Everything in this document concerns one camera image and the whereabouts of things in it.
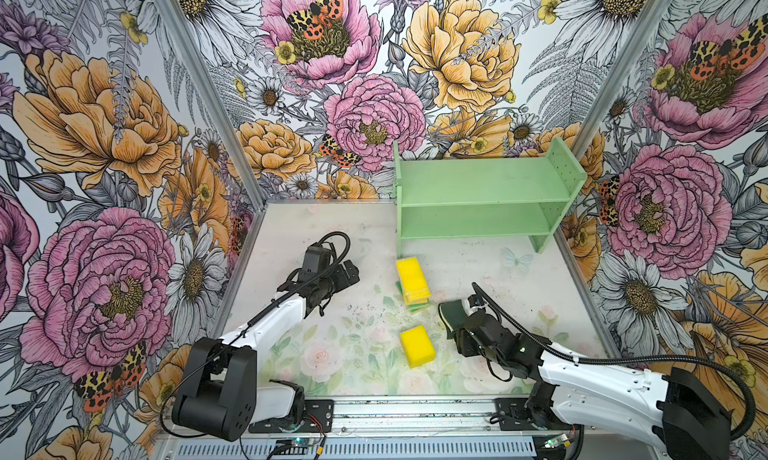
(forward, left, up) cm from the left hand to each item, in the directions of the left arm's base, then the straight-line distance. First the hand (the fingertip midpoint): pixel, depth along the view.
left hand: (346, 284), depth 89 cm
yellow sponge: (0, -20, +2) cm, 20 cm away
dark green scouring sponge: (-8, -31, -4) cm, 32 cm away
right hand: (-16, -33, -5) cm, 37 cm away
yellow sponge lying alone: (-17, -20, -5) cm, 27 cm away
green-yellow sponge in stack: (-5, -20, -2) cm, 21 cm away
